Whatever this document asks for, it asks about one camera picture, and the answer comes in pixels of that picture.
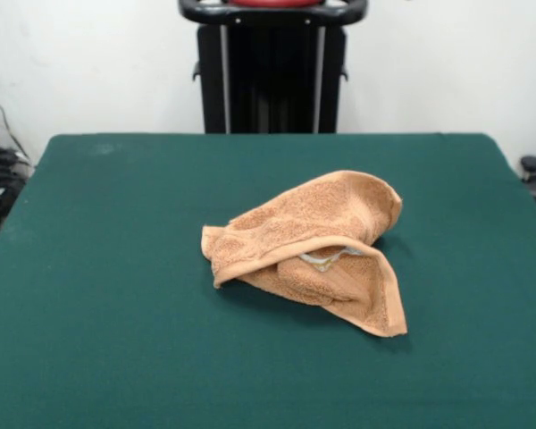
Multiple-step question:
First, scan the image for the orange terry towel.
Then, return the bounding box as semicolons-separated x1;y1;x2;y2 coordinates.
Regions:
201;169;408;337

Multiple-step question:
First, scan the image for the dark green table cloth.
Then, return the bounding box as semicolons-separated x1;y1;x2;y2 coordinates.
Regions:
0;132;536;429

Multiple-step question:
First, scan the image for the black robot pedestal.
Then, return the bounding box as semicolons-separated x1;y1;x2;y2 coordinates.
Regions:
177;0;368;135

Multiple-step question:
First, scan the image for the grey wall cable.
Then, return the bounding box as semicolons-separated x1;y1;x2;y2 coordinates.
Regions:
0;82;31;162

